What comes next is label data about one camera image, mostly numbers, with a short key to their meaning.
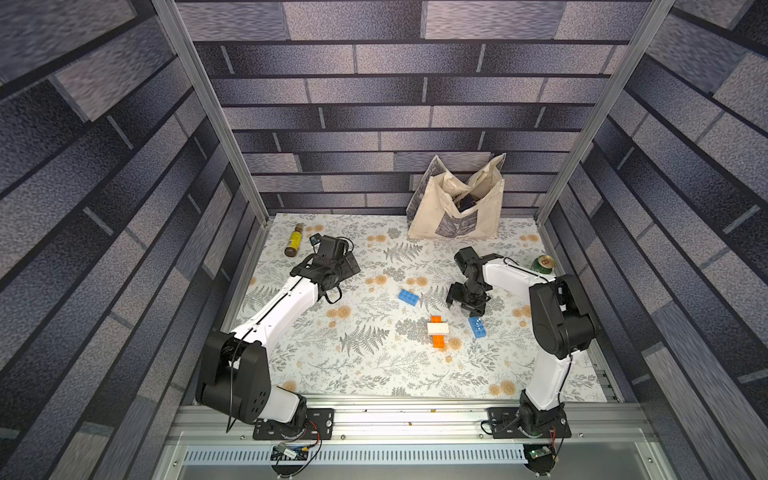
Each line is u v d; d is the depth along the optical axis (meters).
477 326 0.90
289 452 0.71
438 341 0.86
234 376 0.42
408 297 0.95
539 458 0.72
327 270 0.62
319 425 0.74
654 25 0.71
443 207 0.95
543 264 0.92
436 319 0.92
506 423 0.74
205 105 0.85
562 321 0.51
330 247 0.67
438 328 0.87
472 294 0.81
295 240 1.09
